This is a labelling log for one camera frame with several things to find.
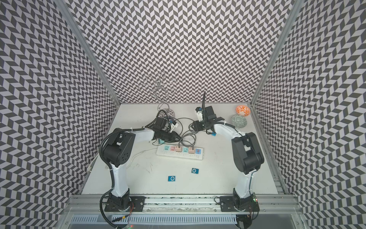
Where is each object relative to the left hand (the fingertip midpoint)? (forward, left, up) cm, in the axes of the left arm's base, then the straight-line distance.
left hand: (181, 140), depth 95 cm
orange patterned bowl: (+25, -47, +2) cm, 53 cm away
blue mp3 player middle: (-19, -9, -2) cm, 21 cm away
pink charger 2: (-9, -6, +4) cm, 12 cm away
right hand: (+7, -10, +6) cm, 13 cm away
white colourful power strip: (-8, +7, +1) cm, 11 cm away
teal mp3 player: (+6, -23, -1) cm, 24 cm away
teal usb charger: (-1, +14, +1) cm, 14 cm away
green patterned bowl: (+16, -42, 0) cm, 45 cm away
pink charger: (-8, +2, +3) cm, 9 cm away
